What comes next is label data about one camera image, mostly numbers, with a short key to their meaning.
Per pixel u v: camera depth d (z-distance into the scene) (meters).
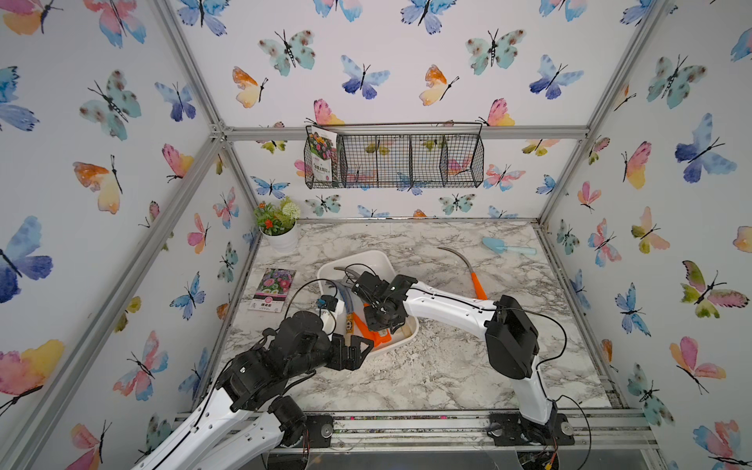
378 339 0.86
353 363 0.58
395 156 0.99
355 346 0.59
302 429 0.67
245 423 0.46
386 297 0.62
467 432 0.75
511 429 0.74
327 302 0.61
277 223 1.00
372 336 0.88
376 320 0.76
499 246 1.12
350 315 0.91
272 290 1.01
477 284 1.02
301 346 0.49
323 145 0.87
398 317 0.72
